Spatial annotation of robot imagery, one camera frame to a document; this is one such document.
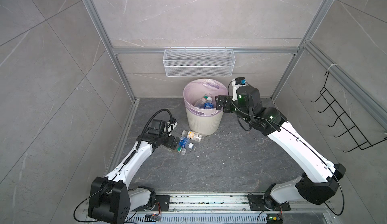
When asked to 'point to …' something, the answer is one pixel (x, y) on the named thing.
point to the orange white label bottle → (193, 135)
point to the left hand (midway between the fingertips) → (170, 133)
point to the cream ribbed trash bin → (206, 121)
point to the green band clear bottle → (182, 151)
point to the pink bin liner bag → (194, 89)
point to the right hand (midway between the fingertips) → (223, 97)
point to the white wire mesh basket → (196, 63)
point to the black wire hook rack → (363, 143)
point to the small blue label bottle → (183, 142)
